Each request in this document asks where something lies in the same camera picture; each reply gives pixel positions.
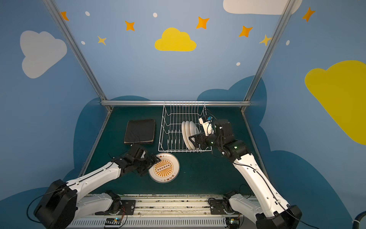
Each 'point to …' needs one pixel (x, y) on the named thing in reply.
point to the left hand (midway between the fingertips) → (157, 163)
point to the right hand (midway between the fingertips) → (197, 134)
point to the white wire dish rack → (173, 114)
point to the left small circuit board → (113, 221)
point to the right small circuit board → (234, 222)
